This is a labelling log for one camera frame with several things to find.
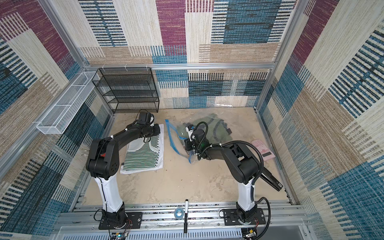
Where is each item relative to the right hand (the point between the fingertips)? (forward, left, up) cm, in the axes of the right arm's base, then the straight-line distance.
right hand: (187, 141), depth 98 cm
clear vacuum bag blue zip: (+1, +6, -4) cm, 7 cm away
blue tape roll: (-41, +5, -3) cm, 42 cm away
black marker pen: (-38, 0, -3) cm, 39 cm away
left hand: (+8, +18, +3) cm, 20 cm away
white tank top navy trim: (-12, +16, -2) cm, 20 cm away
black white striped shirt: (-6, +26, -2) cm, 27 cm away
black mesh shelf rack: (+35, +42, +16) cm, 57 cm away
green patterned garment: (+12, -21, -3) cm, 24 cm away
